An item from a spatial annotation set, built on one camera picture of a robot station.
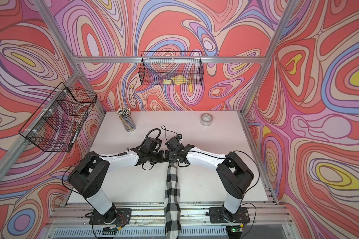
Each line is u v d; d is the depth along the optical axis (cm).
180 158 63
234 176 46
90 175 47
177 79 91
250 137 110
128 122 101
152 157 78
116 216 73
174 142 69
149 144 74
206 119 115
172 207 70
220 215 73
